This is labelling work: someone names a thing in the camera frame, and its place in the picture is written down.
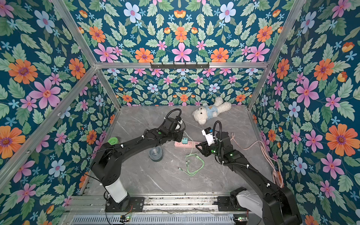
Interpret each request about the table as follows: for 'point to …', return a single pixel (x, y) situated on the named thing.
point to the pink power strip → (189, 144)
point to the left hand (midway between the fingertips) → (184, 133)
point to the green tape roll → (113, 140)
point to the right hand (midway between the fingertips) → (201, 142)
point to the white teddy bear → (201, 114)
